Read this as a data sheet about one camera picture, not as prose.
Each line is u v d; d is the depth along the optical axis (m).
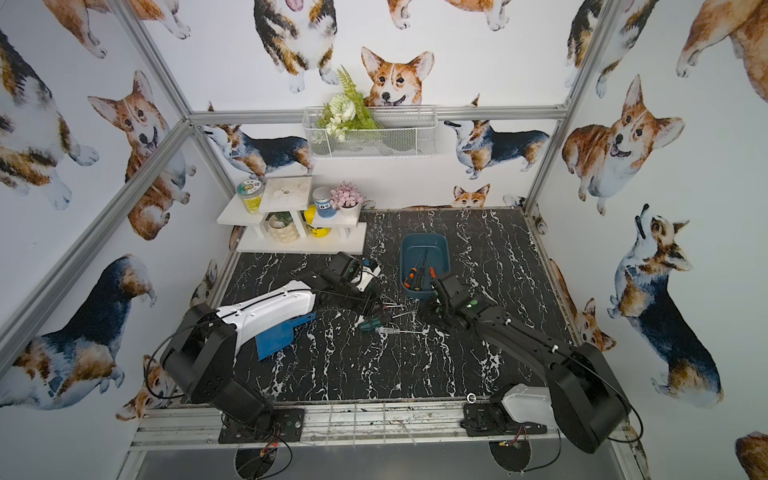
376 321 0.90
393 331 0.90
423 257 1.08
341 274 0.69
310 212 1.02
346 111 0.78
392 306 0.95
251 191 0.95
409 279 1.00
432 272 1.01
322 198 0.95
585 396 0.41
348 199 0.90
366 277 0.78
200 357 0.44
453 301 0.65
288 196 0.96
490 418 0.67
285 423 0.74
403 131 0.92
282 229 1.07
